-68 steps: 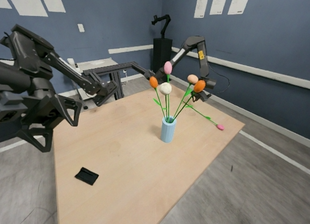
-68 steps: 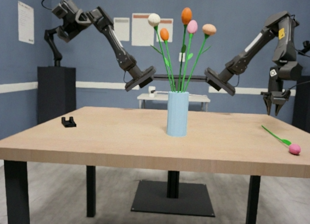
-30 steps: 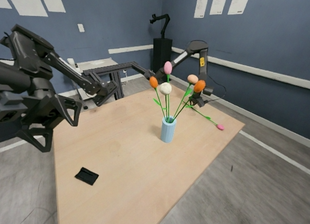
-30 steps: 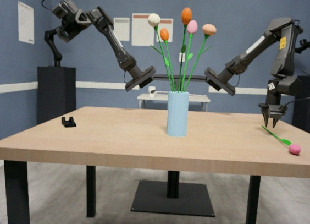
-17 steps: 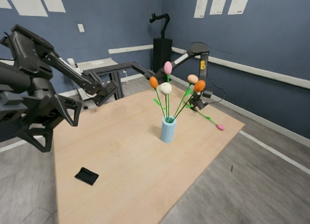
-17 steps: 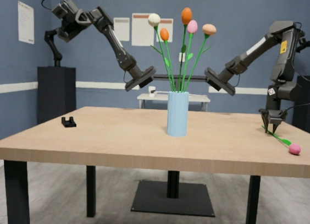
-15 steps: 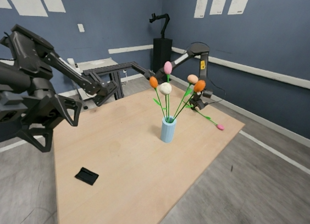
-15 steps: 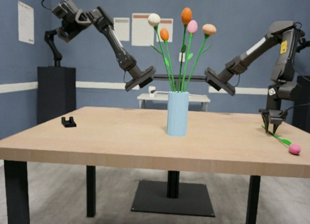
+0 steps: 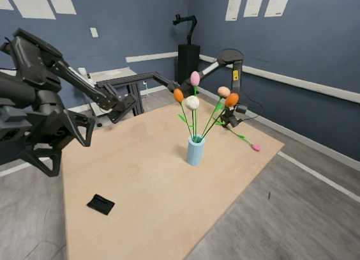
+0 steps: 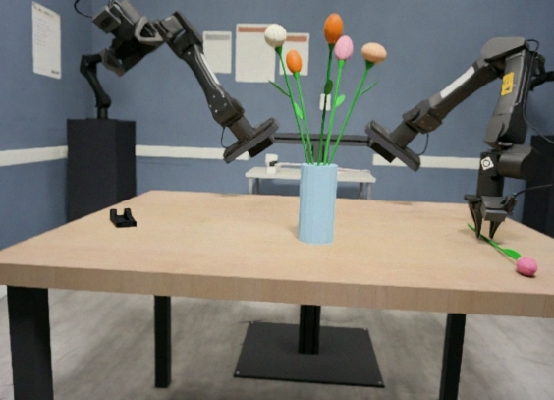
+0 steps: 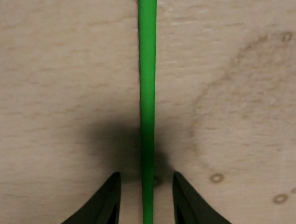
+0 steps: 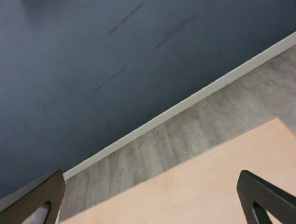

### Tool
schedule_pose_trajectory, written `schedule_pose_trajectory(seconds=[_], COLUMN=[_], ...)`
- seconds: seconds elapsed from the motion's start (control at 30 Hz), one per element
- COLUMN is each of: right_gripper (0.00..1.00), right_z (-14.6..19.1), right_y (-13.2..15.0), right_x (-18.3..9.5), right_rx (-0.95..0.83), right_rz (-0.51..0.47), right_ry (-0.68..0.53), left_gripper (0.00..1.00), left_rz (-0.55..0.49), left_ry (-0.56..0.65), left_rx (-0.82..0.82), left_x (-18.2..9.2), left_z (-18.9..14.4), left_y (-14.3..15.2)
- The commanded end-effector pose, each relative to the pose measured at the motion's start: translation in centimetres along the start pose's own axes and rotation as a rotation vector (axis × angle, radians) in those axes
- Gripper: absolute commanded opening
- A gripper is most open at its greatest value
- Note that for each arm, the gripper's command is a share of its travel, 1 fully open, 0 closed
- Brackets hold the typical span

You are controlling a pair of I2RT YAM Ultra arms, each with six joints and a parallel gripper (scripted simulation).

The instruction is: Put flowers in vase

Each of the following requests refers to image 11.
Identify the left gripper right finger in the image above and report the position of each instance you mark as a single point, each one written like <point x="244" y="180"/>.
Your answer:
<point x="190" y="207"/>

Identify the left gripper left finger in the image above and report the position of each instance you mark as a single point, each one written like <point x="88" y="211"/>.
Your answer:
<point x="104" y="205"/>

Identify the green flower stem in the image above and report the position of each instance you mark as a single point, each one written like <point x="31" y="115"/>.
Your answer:
<point x="147" y="10"/>

